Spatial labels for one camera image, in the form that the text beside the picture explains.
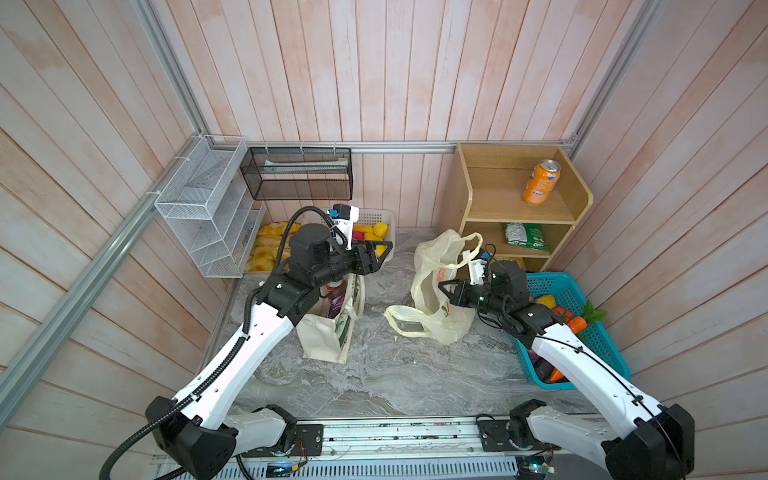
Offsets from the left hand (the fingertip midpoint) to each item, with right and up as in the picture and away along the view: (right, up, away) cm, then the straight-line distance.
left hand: (383, 252), depth 66 cm
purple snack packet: (-14, -13, +25) cm, 32 cm away
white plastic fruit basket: (-2, +15, +49) cm, 51 cm away
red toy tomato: (+57, -19, +24) cm, 64 cm away
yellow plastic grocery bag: (+14, -2, +10) cm, 18 cm away
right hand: (+15, -8, +11) cm, 20 cm away
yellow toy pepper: (+54, -15, +29) cm, 63 cm away
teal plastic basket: (+61, -23, +18) cm, 68 cm away
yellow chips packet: (+51, -2, +40) cm, 65 cm away
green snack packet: (+45, +6, +25) cm, 52 cm away
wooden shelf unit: (+40, +15, +18) cm, 47 cm away
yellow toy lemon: (0, +10, +47) cm, 48 cm away
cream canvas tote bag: (-15, -22, +12) cm, 30 cm away
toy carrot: (+58, -21, +20) cm, 65 cm away
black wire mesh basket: (-29, +29, +39) cm, 57 cm away
